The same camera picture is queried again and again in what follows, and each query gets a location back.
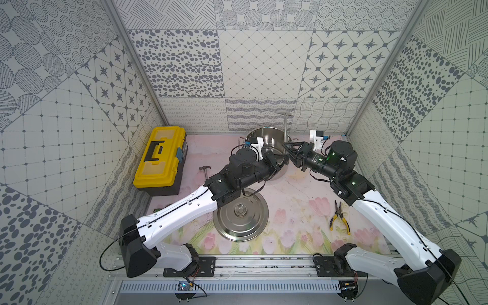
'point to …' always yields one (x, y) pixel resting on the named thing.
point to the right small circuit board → (348, 285)
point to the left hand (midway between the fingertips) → (292, 151)
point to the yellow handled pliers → (337, 213)
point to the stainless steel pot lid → (243, 218)
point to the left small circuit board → (185, 285)
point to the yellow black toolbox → (159, 171)
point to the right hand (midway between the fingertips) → (281, 148)
